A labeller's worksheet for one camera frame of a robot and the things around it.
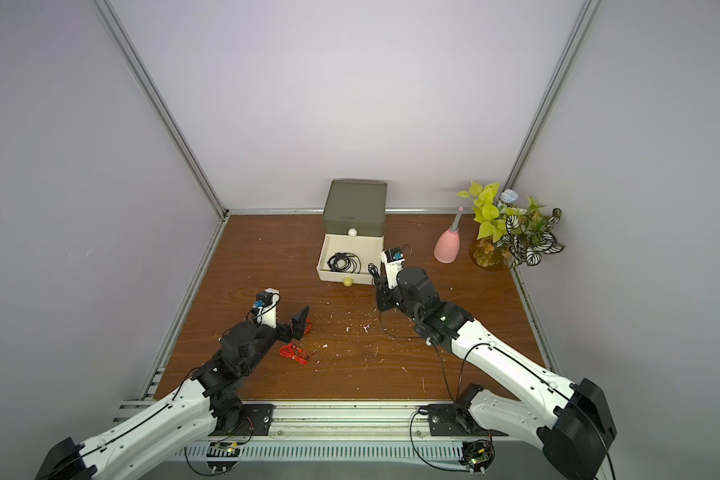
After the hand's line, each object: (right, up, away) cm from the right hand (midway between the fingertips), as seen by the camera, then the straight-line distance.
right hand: (377, 274), depth 75 cm
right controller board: (+24, -43, -6) cm, 49 cm away
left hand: (-22, -8, +4) cm, 24 cm away
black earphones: (-5, +1, +19) cm, 20 cm away
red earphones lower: (-23, -24, +9) cm, 35 cm away
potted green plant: (+37, +11, +6) cm, 39 cm away
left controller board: (-38, -45, -3) cm, 59 cm away
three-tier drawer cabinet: (-7, +16, +17) cm, 24 cm away
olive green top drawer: (-7, +12, +16) cm, 22 cm away
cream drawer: (-3, +6, +22) cm, 23 cm away
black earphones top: (-11, +2, +20) cm, 23 cm away
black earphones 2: (-1, +1, +1) cm, 2 cm away
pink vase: (+25, +6, +25) cm, 36 cm away
